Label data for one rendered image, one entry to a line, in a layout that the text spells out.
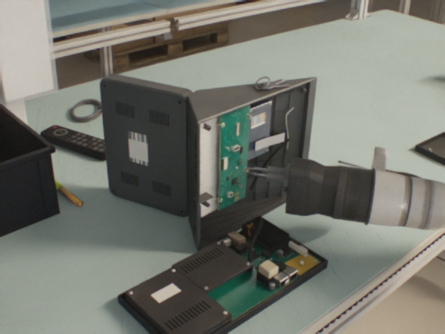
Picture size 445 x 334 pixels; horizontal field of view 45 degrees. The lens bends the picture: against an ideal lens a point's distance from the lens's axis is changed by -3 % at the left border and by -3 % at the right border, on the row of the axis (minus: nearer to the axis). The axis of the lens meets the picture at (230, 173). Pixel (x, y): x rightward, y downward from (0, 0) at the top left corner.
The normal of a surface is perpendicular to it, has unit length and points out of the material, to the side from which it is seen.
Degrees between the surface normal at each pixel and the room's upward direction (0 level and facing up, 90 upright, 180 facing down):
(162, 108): 90
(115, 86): 90
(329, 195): 90
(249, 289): 0
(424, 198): 45
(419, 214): 83
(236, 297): 0
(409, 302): 0
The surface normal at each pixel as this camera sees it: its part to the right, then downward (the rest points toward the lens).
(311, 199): -0.16, 0.50
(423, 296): 0.03, -0.86
